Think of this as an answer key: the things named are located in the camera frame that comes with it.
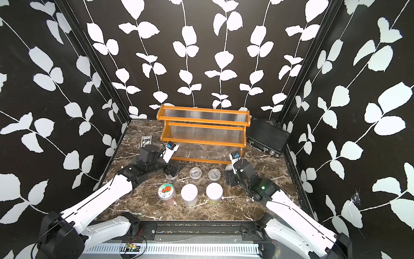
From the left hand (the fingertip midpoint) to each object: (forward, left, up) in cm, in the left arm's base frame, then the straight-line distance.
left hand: (178, 157), depth 80 cm
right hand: (-6, -25, -1) cm, 26 cm away
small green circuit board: (-35, +20, -19) cm, 45 cm away
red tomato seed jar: (-15, +6, -10) cm, 19 cm away
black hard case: (+20, -55, -13) cm, 60 cm away
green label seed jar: (-15, -17, -9) cm, 25 cm away
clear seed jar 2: (-3, -8, -13) cm, 15 cm away
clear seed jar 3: (-4, -18, -13) cm, 23 cm away
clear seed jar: (-6, +5, -13) cm, 15 cm away
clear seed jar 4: (-6, -25, -2) cm, 26 cm away
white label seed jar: (-16, -6, -8) cm, 19 cm away
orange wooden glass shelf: (+24, -14, -4) cm, 29 cm away
